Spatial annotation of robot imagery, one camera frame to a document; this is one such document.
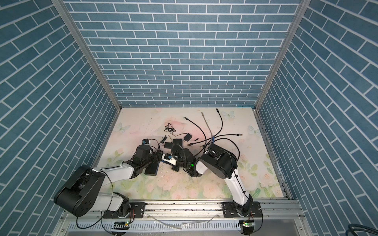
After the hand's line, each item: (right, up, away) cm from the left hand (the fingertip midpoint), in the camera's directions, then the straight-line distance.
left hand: (159, 153), depth 93 cm
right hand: (+4, -3, -2) cm, 5 cm away
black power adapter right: (+18, +9, +9) cm, 22 cm away
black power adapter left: (+5, +4, +4) cm, 8 cm away
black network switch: (+12, +7, +7) cm, 15 cm away
